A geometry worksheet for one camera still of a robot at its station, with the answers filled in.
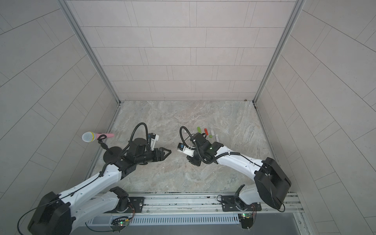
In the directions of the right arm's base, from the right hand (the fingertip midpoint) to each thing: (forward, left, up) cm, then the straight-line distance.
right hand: (189, 156), depth 82 cm
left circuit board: (-28, +33, -4) cm, 44 cm away
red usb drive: (+19, -12, -6) cm, 24 cm away
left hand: (+1, +10, +4) cm, 11 cm away
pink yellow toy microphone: (+3, +45, +21) cm, 50 cm away
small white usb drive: (+20, -15, -6) cm, 26 cm away
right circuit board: (-30, -26, -8) cm, 41 cm away
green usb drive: (+21, -7, -5) cm, 23 cm away
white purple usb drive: (+14, -18, -6) cm, 23 cm away
